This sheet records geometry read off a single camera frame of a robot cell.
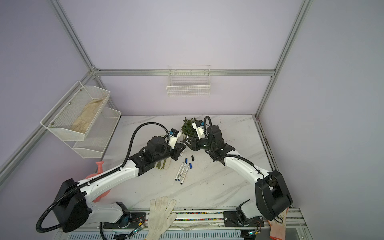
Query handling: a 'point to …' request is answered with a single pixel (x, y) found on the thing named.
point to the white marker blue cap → (182, 170)
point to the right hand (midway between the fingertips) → (185, 140)
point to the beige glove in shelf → (83, 121)
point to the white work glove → (161, 217)
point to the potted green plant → (187, 128)
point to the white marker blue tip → (179, 171)
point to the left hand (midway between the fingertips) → (184, 146)
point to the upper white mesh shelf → (73, 116)
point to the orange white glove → (277, 230)
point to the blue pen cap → (190, 165)
